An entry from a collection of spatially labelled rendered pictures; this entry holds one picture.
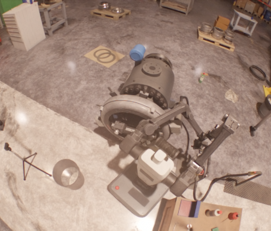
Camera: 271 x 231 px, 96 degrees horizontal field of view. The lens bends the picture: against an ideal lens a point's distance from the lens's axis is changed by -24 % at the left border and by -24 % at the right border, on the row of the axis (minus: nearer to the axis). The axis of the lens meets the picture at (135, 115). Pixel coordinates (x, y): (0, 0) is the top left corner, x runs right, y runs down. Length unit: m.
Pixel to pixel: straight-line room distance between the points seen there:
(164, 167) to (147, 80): 0.97
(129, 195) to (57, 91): 2.15
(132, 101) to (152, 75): 0.48
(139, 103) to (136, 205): 1.04
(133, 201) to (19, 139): 1.92
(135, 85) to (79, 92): 1.41
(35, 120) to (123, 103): 1.77
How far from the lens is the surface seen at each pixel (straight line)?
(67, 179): 2.04
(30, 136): 2.67
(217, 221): 1.81
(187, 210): 1.66
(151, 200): 1.79
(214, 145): 0.99
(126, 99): 1.38
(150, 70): 1.78
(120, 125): 1.60
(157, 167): 1.04
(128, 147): 1.10
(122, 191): 1.78
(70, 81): 3.13
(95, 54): 3.69
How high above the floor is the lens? 2.02
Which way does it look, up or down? 55 degrees down
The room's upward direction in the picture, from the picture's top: 7 degrees clockwise
